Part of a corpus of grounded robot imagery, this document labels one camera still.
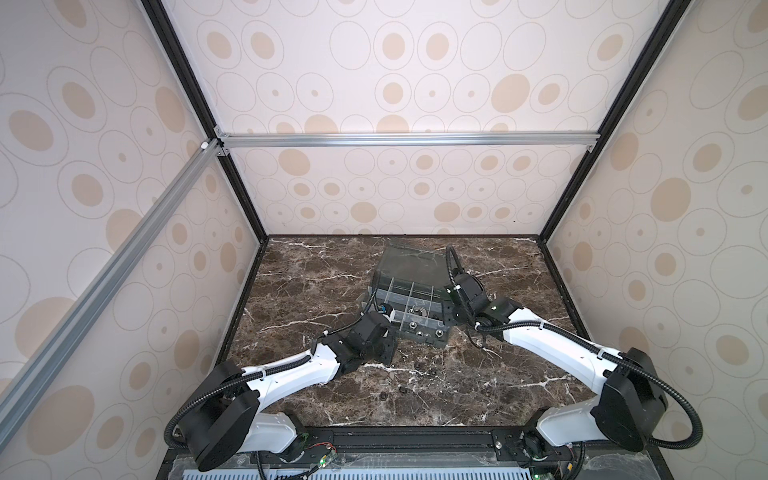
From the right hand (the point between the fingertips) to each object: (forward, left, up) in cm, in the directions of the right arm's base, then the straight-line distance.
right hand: (450, 307), depth 85 cm
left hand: (-9, +14, -4) cm, 17 cm away
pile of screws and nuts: (-15, +9, -12) cm, 21 cm away
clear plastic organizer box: (+14, +11, -7) cm, 19 cm away
